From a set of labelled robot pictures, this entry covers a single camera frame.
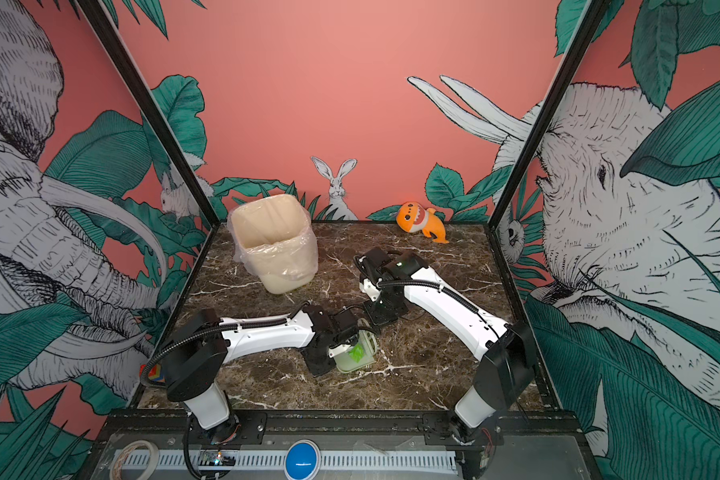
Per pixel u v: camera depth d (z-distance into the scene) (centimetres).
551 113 86
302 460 69
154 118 90
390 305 64
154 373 79
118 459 69
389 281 55
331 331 62
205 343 46
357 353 85
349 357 85
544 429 76
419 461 70
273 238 101
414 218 112
